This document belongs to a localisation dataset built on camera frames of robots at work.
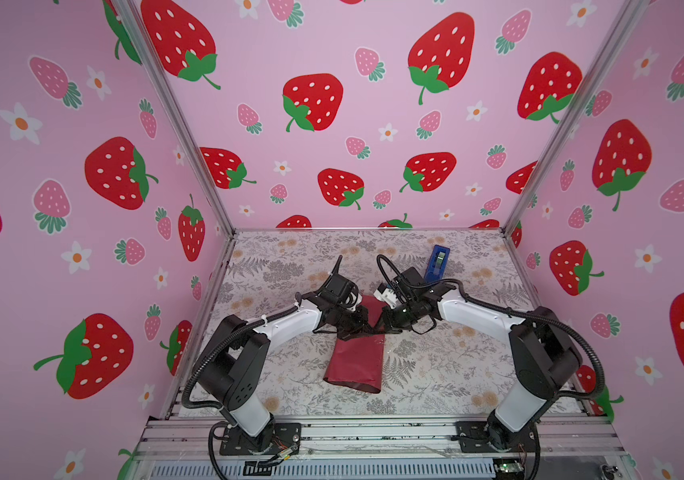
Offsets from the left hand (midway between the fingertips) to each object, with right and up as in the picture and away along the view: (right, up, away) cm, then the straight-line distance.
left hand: (377, 332), depth 84 cm
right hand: (-2, 0, -1) cm, 2 cm away
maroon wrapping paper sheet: (-5, -7, -4) cm, 10 cm away
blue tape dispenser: (+23, +19, +20) cm, 36 cm away
